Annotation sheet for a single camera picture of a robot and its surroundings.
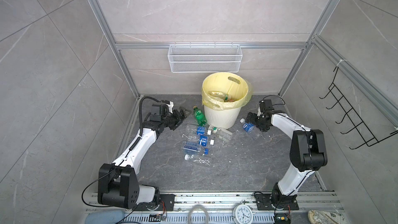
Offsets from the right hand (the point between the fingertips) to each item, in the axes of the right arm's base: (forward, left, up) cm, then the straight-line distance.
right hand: (251, 120), depth 97 cm
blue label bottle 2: (-13, +31, 0) cm, 34 cm away
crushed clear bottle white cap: (-23, +35, -2) cm, 42 cm away
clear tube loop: (-45, +35, -8) cm, 57 cm away
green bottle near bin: (+6, +33, -3) cm, 34 cm away
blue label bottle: (-4, +3, -1) cm, 5 cm away
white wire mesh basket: (+35, +29, +24) cm, 51 cm away
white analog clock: (-49, +15, -2) cm, 51 cm away
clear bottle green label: (+14, +15, +8) cm, 22 cm away
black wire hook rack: (-18, -36, +25) cm, 47 cm away
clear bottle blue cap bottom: (-18, +37, 0) cm, 41 cm away
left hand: (-5, +39, +16) cm, 43 cm away
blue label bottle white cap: (-5, +38, -1) cm, 38 cm away
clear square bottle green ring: (-7, +19, -5) cm, 20 cm away
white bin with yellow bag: (-2, +20, +10) cm, 22 cm away
